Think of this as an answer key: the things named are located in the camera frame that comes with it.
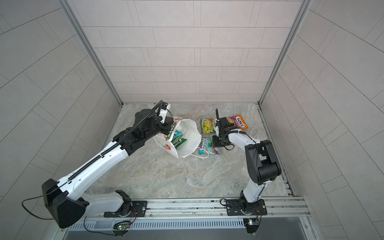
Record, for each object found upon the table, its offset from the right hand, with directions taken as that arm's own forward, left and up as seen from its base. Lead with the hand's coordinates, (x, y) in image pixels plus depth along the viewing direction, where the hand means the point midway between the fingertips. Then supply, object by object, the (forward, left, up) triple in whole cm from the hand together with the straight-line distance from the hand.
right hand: (215, 143), depth 93 cm
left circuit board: (-40, +47, +2) cm, 62 cm away
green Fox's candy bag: (-1, +23, +7) cm, 24 cm away
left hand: (0, +21, +28) cm, 35 cm away
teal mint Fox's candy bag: (-4, +6, +2) cm, 7 cm away
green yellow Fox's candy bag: (+12, +4, +2) cm, 13 cm away
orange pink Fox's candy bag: (+15, -18, +1) cm, 24 cm away
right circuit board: (-42, -11, -3) cm, 44 cm away
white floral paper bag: (-5, +17, +6) cm, 19 cm away
